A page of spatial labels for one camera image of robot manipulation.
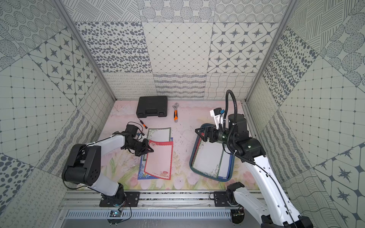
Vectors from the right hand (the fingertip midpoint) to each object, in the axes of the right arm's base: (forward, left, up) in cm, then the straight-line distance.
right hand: (201, 131), depth 67 cm
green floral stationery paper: (+16, +26, -29) cm, 42 cm away
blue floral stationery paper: (-12, +34, -29) cm, 46 cm away
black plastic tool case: (+41, +37, -25) cm, 61 cm away
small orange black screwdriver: (+26, +42, -29) cm, 57 cm away
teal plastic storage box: (-11, -4, -28) cm, 31 cm away
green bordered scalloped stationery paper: (-1, -6, -28) cm, 29 cm away
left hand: (+1, +27, -24) cm, 36 cm away
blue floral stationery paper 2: (-8, -16, -28) cm, 34 cm away
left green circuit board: (-31, +44, -30) cm, 62 cm away
